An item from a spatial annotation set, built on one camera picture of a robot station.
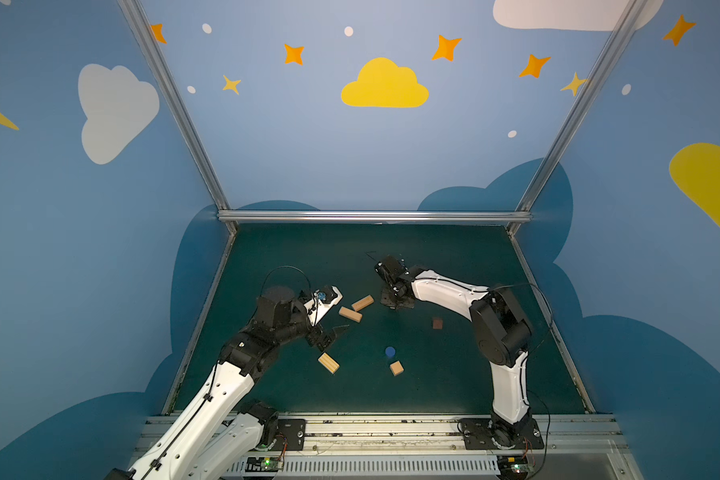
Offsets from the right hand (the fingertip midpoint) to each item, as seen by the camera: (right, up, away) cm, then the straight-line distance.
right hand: (392, 296), depth 97 cm
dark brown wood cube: (+14, -8, -4) cm, 17 cm away
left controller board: (-34, -37, -26) cm, 56 cm away
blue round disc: (-1, -15, -9) cm, 18 cm away
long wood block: (-10, -2, +1) cm, 10 cm away
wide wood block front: (-20, -18, -11) cm, 29 cm away
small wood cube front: (0, -19, -13) cm, 23 cm away
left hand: (-16, 0, -24) cm, 29 cm away
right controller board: (+27, -38, -26) cm, 53 cm away
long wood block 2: (-14, -6, -1) cm, 15 cm away
